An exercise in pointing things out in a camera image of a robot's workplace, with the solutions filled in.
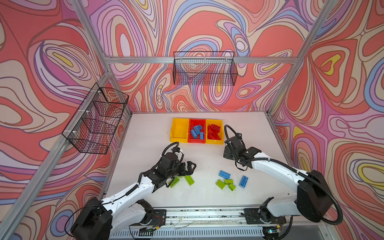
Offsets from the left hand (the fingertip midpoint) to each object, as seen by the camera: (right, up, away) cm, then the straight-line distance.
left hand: (192, 165), depth 81 cm
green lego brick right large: (+16, -11, +3) cm, 20 cm away
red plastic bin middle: (0, +24, +28) cm, 37 cm away
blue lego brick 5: (+7, +15, +21) cm, 27 cm away
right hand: (+24, +4, +6) cm, 25 cm away
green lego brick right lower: (+21, -12, 0) cm, 24 cm away
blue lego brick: (+19, -7, +5) cm, 21 cm away
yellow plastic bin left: (-9, +19, +27) cm, 34 cm away
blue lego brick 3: (+1, +17, +23) cm, 28 cm away
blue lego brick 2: (+29, -10, +3) cm, 31 cm away
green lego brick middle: (-2, -9, +3) cm, 10 cm away
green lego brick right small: (+21, -10, +3) cm, 23 cm away
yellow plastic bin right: (+19, +24, +25) cm, 39 cm away
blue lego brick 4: (+4, +20, +24) cm, 31 cm away
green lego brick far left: (-10, -10, +3) cm, 14 cm away
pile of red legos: (+14, +19, +23) cm, 33 cm away
